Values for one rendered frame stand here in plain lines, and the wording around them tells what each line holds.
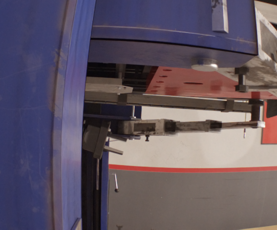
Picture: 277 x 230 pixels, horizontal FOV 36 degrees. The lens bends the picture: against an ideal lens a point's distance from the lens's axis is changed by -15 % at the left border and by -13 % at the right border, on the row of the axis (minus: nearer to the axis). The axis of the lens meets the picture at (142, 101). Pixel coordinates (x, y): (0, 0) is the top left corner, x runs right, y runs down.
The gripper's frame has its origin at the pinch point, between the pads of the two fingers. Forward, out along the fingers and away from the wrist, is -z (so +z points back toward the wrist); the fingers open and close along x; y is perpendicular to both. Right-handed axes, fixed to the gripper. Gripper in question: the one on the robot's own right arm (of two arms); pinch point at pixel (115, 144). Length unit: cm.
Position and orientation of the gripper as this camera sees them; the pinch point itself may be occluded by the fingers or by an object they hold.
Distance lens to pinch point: 148.7
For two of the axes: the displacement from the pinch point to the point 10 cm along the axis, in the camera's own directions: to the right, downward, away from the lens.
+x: -2.8, 9.5, 1.0
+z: -9.6, -2.8, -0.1
